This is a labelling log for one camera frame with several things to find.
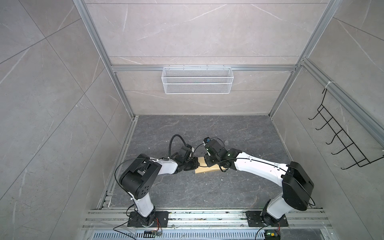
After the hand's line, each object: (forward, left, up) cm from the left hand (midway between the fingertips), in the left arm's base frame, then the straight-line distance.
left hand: (199, 161), depth 93 cm
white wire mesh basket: (+46, 0, +29) cm, 55 cm away
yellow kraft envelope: (-3, -2, -3) cm, 5 cm away
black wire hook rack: (+1, -64, +32) cm, 72 cm away
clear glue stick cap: (+14, -20, 0) cm, 24 cm away
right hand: (-1, -4, +9) cm, 10 cm away
